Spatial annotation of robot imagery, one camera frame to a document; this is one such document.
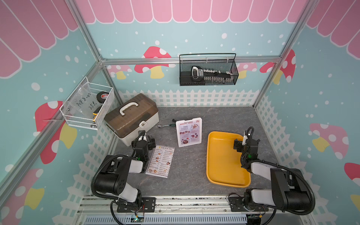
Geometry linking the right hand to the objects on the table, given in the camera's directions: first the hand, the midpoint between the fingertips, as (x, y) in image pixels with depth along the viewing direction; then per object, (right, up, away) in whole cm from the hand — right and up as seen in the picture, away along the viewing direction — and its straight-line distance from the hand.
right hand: (244, 139), depth 92 cm
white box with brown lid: (-68, +17, -2) cm, 71 cm away
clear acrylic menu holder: (-44, +4, -3) cm, 44 cm away
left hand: (-66, 0, +2) cm, 66 cm away
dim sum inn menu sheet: (-55, -15, -2) cm, 57 cm away
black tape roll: (-87, +26, -12) cm, 92 cm away
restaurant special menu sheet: (-36, +5, -2) cm, 36 cm away
